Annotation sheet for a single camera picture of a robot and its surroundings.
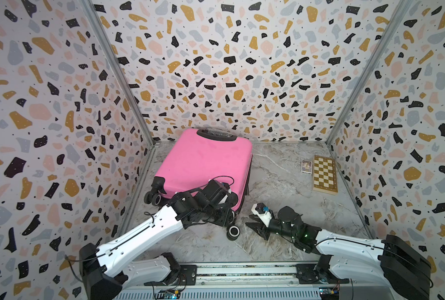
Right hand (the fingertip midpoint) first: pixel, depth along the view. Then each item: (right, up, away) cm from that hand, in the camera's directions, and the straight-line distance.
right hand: (249, 220), depth 77 cm
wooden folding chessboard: (+44, +15, +26) cm, 53 cm away
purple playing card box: (+36, +21, +32) cm, 52 cm away
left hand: (-7, +4, -6) cm, 10 cm away
